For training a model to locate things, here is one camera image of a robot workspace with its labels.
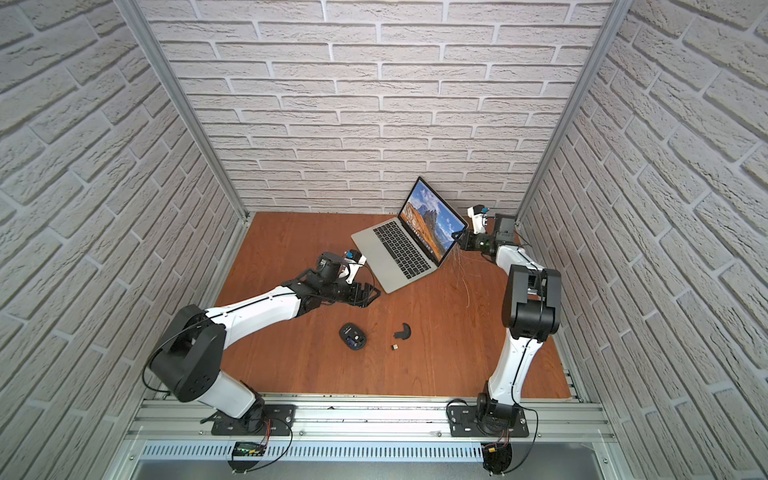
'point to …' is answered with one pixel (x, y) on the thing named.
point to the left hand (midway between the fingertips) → (368, 281)
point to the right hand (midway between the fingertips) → (444, 232)
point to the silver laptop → (405, 248)
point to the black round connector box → (496, 457)
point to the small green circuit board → (248, 449)
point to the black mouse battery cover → (406, 332)
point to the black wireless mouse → (353, 337)
